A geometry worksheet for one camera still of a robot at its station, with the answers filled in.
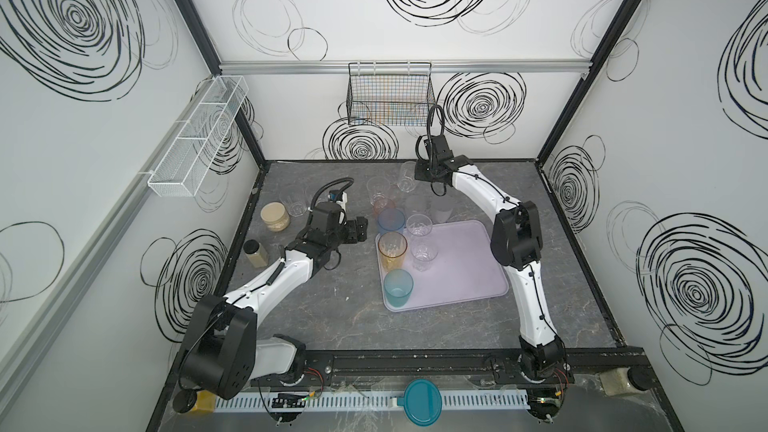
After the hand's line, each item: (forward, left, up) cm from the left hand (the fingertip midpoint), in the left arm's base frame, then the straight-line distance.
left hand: (357, 219), depth 87 cm
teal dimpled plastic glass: (-16, -13, -8) cm, 22 cm away
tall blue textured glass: (0, -10, 0) cm, 10 cm away
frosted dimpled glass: (+12, -18, -6) cm, 22 cm away
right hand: (+22, -18, -1) cm, 29 cm away
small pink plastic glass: (+8, -7, -3) cm, 11 cm away
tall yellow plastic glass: (-5, -10, -7) cm, 14 cm away
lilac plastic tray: (-8, -33, -14) cm, 37 cm away
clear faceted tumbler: (+21, -15, -7) cm, 26 cm away
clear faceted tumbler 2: (+5, -19, -9) cm, 22 cm away
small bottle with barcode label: (-9, +29, -5) cm, 31 cm away
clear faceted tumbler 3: (-5, -20, -11) cm, 23 cm away
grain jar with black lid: (-37, -62, -6) cm, 73 cm away
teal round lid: (-43, -18, -5) cm, 46 cm away
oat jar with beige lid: (+5, +28, -7) cm, 29 cm away
